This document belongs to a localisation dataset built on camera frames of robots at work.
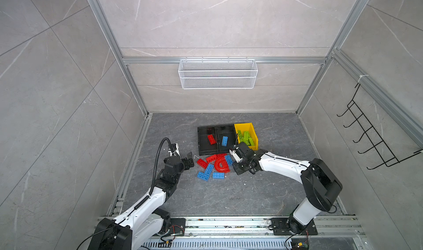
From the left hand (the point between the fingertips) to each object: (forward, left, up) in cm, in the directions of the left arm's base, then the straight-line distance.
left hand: (182, 151), depth 85 cm
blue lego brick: (+14, -24, -11) cm, 30 cm away
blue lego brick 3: (-10, -19, -11) cm, 24 cm away
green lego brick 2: (+10, -38, -10) cm, 41 cm away
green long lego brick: (+15, -38, -9) cm, 42 cm away
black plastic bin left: (+7, -12, -10) cm, 17 cm away
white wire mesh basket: (+45, -8, +17) cm, 48 cm away
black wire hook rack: (0, -83, +20) cm, 86 cm away
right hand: (-5, -29, -9) cm, 31 cm away
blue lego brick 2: (-9, -10, -11) cm, 18 cm away
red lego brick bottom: (+14, -16, -11) cm, 24 cm away
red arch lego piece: (-3, -21, -11) cm, 24 cm away
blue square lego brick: (0, -25, -11) cm, 28 cm away
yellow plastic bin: (+20, -41, -7) cm, 45 cm away
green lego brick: (+18, -35, -11) cm, 41 cm away
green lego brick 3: (+11, -40, -9) cm, 43 cm away
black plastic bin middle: (+23, -28, -13) cm, 38 cm away
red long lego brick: (+1, -18, -11) cm, 21 cm away
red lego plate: (-2, -10, -11) cm, 15 cm away
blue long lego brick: (-6, -14, -11) cm, 18 cm away
